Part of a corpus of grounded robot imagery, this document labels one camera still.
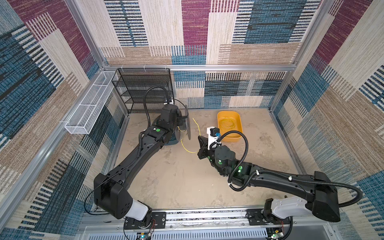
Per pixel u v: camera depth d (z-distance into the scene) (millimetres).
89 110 959
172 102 690
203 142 637
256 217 730
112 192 398
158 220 730
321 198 398
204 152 617
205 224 729
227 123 1108
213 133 576
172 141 919
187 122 740
